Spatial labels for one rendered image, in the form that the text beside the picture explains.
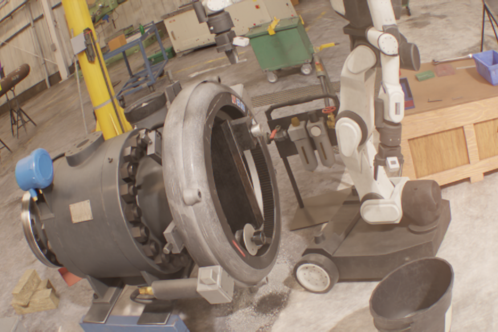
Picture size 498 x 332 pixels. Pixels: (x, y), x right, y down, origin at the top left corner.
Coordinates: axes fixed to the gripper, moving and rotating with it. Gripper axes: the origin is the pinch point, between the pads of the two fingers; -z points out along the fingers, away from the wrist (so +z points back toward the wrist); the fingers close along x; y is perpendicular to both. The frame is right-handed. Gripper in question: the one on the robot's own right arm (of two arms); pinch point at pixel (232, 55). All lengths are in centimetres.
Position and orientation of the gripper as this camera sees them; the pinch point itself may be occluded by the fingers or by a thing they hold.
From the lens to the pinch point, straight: 209.4
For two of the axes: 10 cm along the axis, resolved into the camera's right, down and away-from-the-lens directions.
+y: -8.9, 1.9, 4.1
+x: 3.1, -4.0, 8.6
